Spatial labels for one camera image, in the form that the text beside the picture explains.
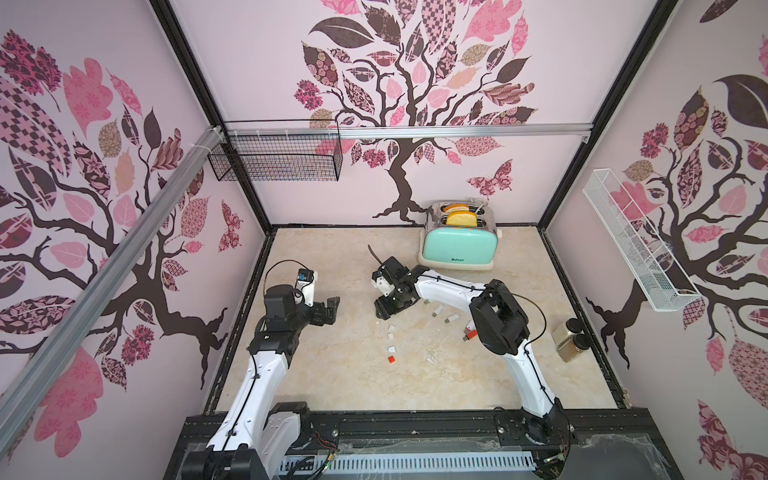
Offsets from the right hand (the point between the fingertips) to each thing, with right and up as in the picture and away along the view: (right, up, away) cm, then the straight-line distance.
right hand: (385, 312), depth 95 cm
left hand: (-18, +6, -12) cm, 22 cm away
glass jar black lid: (+55, -1, -11) cm, 56 cm away
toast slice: (+25, +31, 0) cm, 40 cm away
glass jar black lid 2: (+54, -5, -16) cm, 57 cm away
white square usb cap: (+2, -10, -7) cm, 12 cm away
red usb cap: (+2, -12, -9) cm, 15 cm away
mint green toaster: (+24, +25, 0) cm, 35 cm away
